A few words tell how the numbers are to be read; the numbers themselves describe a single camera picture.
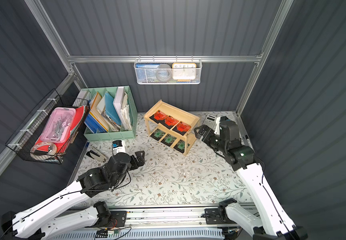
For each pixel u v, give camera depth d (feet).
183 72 2.91
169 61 2.92
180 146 3.24
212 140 1.96
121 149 2.07
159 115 2.98
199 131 2.03
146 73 2.76
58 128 2.36
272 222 1.22
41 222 1.38
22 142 1.99
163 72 2.95
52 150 2.18
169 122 2.84
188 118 2.99
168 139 3.35
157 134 3.44
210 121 3.73
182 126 2.77
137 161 2.11
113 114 3.11
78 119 2.45
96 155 3.10
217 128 2.02
